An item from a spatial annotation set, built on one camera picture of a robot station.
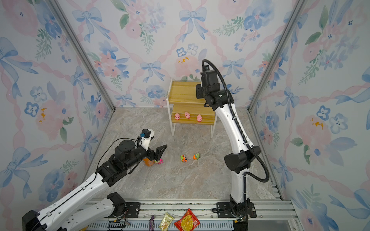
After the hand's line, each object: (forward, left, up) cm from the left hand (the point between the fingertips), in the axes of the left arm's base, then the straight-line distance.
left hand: (159, 139), depth 71 cm
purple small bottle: (-32, +3, -25) cm, 41 cm away
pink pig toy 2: (+21, -21, -7) cm, 31 cm away
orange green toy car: (+1, -12, -24) cm, 26 cm away
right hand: (+25, -22, +14) cm, 36 cm away
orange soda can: (-2, +10, -21) cm, 24 cm away
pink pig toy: (+24, -13, -8) cm, 28 cm away
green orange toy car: (+2, -20, -22) cm, 30 cm away
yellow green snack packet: (-32, -4, -23) cm, 40 cm away
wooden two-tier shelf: (+33, -11, -11) cm, 37 cm away
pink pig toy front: (+22, -7, -7) cm, 24 cm away
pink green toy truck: (-1, +3, -24) cm, 24 cm away
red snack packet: (-32, -15, -24) cm, 43 cm away
